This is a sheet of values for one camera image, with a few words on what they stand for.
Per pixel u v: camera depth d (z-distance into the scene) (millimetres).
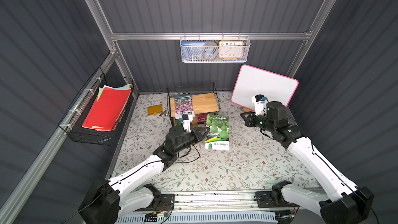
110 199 397
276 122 551
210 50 909
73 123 608
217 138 723
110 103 722
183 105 912
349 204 374
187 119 707
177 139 585
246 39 890
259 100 655
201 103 935
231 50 885
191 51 846
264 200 731
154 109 1118
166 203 740
